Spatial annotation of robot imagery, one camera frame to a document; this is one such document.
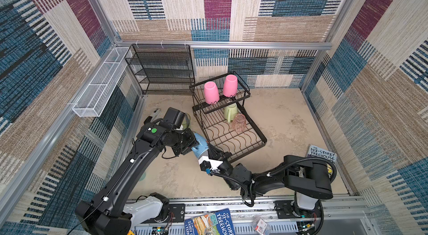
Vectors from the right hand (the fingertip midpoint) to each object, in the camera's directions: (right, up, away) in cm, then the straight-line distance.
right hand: (212, 142), depth 75 cm
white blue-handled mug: (-4, -1, -4) cm, 6 cm away
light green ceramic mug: (+10, +13, +21) cm, 26 cm away
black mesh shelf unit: (-34, +40, +37) cm, 64 cm away
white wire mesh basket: (-50, +18, -5) cm, 53 cm away
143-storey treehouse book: (+54, -8, +14) cm, 56 cm away
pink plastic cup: (+9, +27, +11) cm, 30 cm away
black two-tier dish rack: (+7, +7, +27) cm, 28 cm away
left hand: (-5, 0, -4) cm, 7 cm away
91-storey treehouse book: (+3, -32, -6) cm, 32 cm away
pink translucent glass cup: (+15, +6, +22) cm, 27 cm away
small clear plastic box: (+20, -33, -6) cm, 39 cm away
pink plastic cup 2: (-1, +23, +8) cm, 24 cm away
